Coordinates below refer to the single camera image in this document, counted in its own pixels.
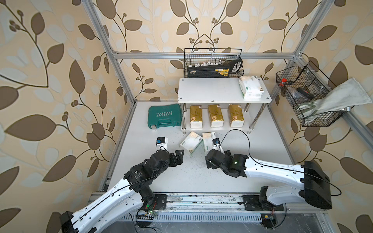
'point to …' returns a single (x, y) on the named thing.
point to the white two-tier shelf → (217, 91)
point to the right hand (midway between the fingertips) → (213, 156)
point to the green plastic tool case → (164, 116)
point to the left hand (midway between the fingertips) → (177, 152)
